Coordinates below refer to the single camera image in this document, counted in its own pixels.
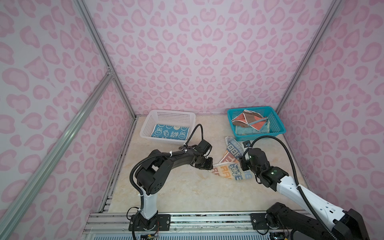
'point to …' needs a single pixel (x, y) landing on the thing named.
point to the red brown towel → (250, 118)
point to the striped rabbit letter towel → (230, 166)
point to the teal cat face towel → (248, 130)
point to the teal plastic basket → (277, 127)
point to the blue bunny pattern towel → (169, 132)
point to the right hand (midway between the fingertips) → (243, 153)
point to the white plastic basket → (150, 117)
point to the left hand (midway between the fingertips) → (215, 168)
